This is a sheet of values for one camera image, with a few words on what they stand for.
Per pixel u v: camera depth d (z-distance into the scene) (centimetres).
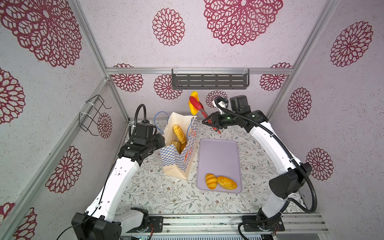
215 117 64
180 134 93
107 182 43
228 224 77
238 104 58
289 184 52
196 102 76
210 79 95
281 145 48
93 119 78
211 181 85
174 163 84
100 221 38
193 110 76
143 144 54
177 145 94
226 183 83
